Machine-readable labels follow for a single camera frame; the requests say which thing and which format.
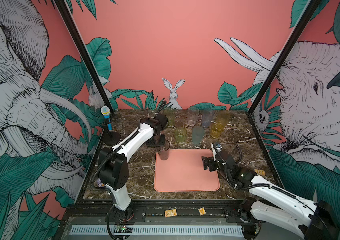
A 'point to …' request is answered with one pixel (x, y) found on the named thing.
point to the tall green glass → (170, 113)
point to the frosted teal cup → (198, 132)
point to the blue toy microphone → (105, 111)
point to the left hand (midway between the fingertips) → (159, 143)
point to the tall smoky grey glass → (164, 151)
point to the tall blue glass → (207, 115)
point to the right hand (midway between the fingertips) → (207, 154)
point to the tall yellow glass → (222, 117)
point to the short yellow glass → (216, 128)
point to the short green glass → (180, 134)
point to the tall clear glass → (192, 116)
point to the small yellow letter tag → (202, 211)
